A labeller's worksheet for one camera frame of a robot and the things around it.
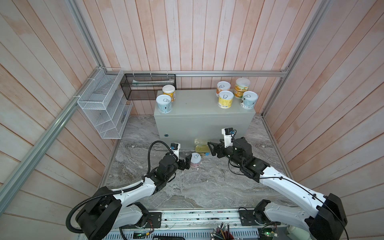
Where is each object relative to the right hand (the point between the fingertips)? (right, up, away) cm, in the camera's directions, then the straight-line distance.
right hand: (213, 141), depth 77 cm
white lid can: (-9, -12, +12) cm, 19 cm away
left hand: (-15, -9, +7) cm, 19 cm away
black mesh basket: (-42, +35, +19) cm, 58 cm away
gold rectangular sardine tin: (-4, -7, +18) cm, 20 cm away
